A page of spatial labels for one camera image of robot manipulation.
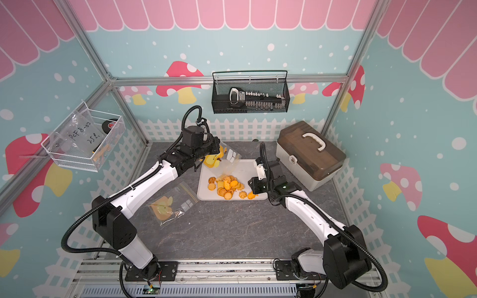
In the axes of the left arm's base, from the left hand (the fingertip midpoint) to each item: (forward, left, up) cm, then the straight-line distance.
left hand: (220, 143), depth 81 cm
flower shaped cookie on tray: (-10, -10, -28) cm, 31 cm away
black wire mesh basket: (+30, +3, +7) cm, 31 cm away
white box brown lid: (+6, -46, -16) cm, 49 cm away
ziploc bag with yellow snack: (0, -2, -11) cm, 11 cm away
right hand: (-11, -14, -13) cm, 22 cm away
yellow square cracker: (-5, +2, -25) cm, 26 cm away
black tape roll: (+6, +49, +5) cm, 50 cm away
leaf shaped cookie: (-6, -9, -26) cm, 28 cm away
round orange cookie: (-5, +7, -28) cm, 30 cm away
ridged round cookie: (-9, +1, -27) cm, 28 cm away
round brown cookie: (-11, -2, -28) cm, 30 cm away
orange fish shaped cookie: (-11, -14, -28) cm, 33 cm away
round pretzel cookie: (-1, +7, -29) cm, 30 cm away
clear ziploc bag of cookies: (-16, +25, -29) cm, 42 cm away
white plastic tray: (-4, -3, -24) cm, 25 cm away
